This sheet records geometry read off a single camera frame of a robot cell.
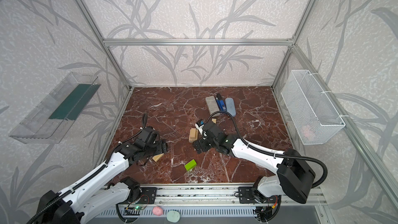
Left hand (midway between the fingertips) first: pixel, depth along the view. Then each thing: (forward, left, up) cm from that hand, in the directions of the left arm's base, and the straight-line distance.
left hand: (164, 142), depth 83 cm
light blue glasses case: (+29, -39, -6) cm, 49 cm away
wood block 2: (+7, -17, -5) cm, 19 cm away
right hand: (+3, -19, +4) cm, 20 cm away
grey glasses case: (+29, -27, -5) cm, 40 cm away
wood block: (+6, -15, -3) cm, 16 cm away
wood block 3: (-6, +4, -6) cm, 10 cm away
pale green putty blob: (-32, -9, -4) cm, 33 cm away
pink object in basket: (-1, -71, +14) cm, 73 cm away
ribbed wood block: (+21, -28, -11) cm, 36 cm away
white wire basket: (-2, -66, +28) cm, 72 cm away
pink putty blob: (-30, -2, -4) cm, 30 cm away
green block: (-10, -15, -7) cm, 19 cm away
